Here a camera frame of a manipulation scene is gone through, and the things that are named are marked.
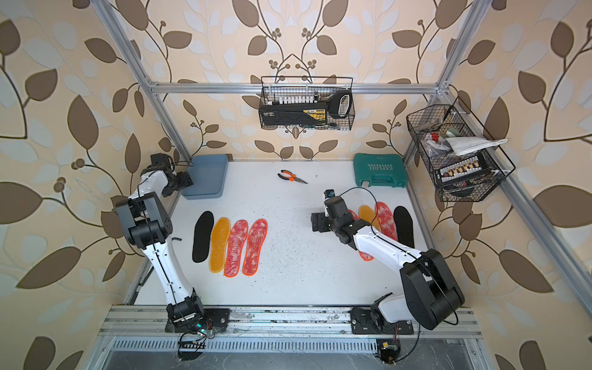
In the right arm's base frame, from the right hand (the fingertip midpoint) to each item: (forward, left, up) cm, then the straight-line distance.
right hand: (322, 216), depth 89 cm
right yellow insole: (+6, -21, -10) cm, 24 cm away
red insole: (-3, +35, -8) cm, 36 cm away
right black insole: (-1, -35, -9) cm, 36 cm away
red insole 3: (+1, -28, -8) cm, 29 cm away
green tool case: (+28, -31, -5) cm, 42 cm away
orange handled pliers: (+27, +12, -7) cm, 30 cm away
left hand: (+21, +61, +1) cm, 64 cm away
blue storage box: (+34, +57, -9) cm, 66 cm away
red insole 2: (-4, +27, -9) cm, 29 cm away
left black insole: (+2, +50, -9) cm, 51 cm away
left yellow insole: (-2, +42, -8) cm, 43 cm away
